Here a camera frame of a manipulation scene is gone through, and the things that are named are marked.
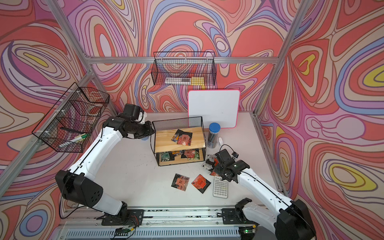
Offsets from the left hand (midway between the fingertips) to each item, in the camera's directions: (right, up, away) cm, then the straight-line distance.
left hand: (155, 131), depth 80 cm
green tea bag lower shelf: (+3, -17, +14) cm, 22 cm away
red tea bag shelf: (+18, -15, +14) cm, 27 cm away
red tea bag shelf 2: (+15, -4, +4) cm, 17 cm away
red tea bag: (+35, -20, +11) cm, 41 cm away
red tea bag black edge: (+13, -29, +5) cm, 33 cm away
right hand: (+35, -24, +3) cm, 43 cm away
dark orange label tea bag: (+10, -4, +5) cm, 12 cm away
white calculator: (+36, -32, +3) cm, 48 cm away
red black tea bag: (+25, -30, +5) cm, 40 cm away
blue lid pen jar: (+32, -5, +11) cm, 35 cm away
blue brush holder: (-4, -4, -7) cm, 8 cm away
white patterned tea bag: (+29, -22, +11) cm, 38 cm away
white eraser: (+39, -8, +19) cm, 44 cm away
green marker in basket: (-34, -3, -9) cm, 36 cm away
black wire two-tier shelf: (+4, +1, +8) cm, 9 cm away
